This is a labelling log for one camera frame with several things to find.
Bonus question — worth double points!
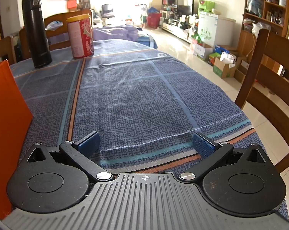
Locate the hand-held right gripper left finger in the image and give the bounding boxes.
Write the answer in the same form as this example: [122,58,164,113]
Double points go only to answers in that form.
[27,131,114,182]

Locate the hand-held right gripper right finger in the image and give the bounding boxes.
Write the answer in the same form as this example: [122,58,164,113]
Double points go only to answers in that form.
[178,132,267,182]

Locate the orange cardboard box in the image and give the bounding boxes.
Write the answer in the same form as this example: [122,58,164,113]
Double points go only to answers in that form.
[0,60,33,219]

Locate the blue patterned tablecloth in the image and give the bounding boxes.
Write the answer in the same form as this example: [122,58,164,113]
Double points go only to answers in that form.
[9,39,289,221]

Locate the wooden chair with oval cutout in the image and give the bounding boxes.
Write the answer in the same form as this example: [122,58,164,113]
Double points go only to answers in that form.
[0,36,17,66]
[234,28,289,174]

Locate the red canister with yellow lid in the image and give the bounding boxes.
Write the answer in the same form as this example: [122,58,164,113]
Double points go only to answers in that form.
[67,14,95,58]

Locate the wooden shelf unit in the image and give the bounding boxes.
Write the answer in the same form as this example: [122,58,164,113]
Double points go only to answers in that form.
[238,0,289,61]

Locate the purple bedding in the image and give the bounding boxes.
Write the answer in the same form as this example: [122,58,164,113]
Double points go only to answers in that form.
[93,25,139,42]

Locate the white chest freezer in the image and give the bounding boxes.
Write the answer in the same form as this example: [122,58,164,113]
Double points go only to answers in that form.
[198,12,236,49]

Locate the black thermos bottle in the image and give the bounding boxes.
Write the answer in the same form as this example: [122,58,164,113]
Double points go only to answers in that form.
[22,0,53,69]

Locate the white television cabinet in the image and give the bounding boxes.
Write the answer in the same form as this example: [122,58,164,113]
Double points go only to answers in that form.
[161,17,200,42]

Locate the dark wooden chair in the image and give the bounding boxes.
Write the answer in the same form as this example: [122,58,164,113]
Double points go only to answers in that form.
[19,9,93,60]

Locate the white plastic bag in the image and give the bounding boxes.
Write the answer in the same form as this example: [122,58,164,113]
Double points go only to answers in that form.
[252,22,271,38]

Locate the black office chair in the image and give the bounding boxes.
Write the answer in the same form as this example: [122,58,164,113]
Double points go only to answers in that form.
[101,3,115,19]

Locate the red shopping basket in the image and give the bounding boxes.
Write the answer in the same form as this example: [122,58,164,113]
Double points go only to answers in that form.
[147,13,162,28]

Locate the black television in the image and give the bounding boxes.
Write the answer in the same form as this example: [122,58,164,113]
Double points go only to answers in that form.
[178,5,193,18]

